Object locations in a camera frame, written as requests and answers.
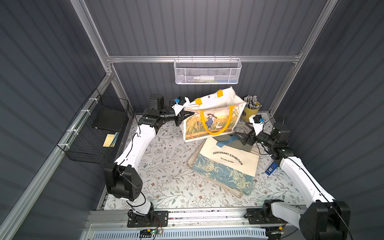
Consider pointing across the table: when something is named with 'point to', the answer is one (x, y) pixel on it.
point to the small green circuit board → (146, 233)
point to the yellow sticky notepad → (108, 140)
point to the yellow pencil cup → (247, 112)
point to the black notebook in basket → (109, 118)
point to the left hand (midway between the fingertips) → (193, 111)
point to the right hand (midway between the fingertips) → (242, 128)
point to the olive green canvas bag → (232, 141)
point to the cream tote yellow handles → (216, 114)
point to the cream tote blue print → (224, 174)
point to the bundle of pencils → (251, 102)
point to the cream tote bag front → (245, 161)
